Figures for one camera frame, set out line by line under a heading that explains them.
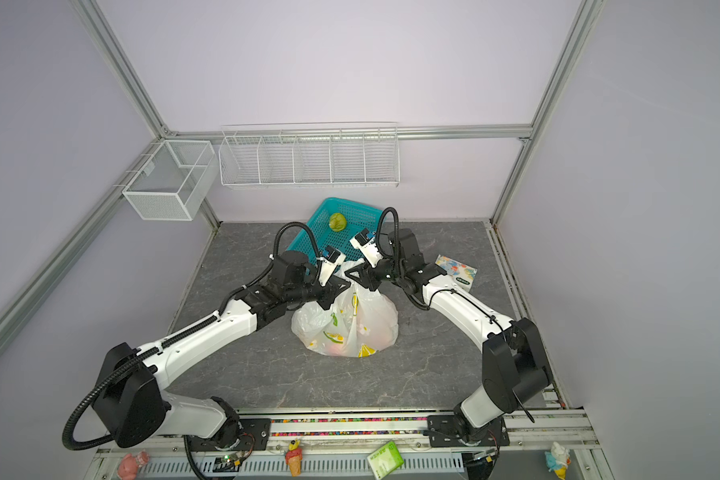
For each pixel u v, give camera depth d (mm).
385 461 683
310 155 988
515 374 433
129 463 683
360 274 733
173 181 990
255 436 737
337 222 1142
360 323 826
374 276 719
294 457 688
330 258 680
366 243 703
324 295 701
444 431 734
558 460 679
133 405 406
